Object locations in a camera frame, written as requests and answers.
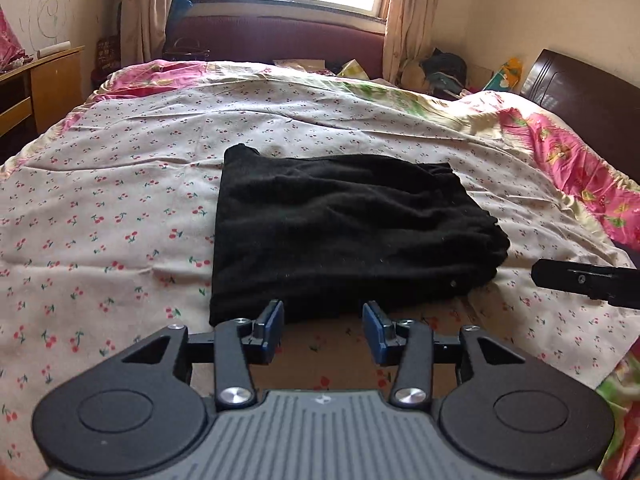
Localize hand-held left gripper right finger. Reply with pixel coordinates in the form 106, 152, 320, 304
362, 301, 527, 410

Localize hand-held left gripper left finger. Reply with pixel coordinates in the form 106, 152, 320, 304
120, 299, 285, 410

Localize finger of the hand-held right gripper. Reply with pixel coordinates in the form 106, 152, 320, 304
531, 259, 640, 310

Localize black pants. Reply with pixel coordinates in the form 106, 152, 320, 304
209, 143, 511, 327

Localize pink floral quilt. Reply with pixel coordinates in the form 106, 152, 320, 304
75, 57, 640, 480

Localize dark wooden headboard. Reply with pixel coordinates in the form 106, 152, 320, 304
520, 49, 640, 181

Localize colourful printed box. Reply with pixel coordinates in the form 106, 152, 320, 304
482, 57, 523, 92

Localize cherry print bed sheet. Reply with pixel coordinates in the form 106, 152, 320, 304
0, 72, 631, 461

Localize pile of dark clothes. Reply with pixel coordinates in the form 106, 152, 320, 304
400, 49, 471, 98

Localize green printed bag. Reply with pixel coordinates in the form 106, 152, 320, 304
337, 59, 371, 80

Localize loose papers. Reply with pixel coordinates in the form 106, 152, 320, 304
272, 59, 326, 73

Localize maroon padded sofa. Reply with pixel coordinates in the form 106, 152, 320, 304
162, 0, 386, 81

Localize brown handbag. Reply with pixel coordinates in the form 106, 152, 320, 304
162, 36, 211, 61

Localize beige curtain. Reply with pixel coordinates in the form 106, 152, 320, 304
382, 0, 453, 83
120, 0, 213, 66

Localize red bag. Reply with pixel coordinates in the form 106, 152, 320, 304
95, 35, 121, 78

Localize pink floral cloth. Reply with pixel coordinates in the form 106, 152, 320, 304
0, 10, 28, 73

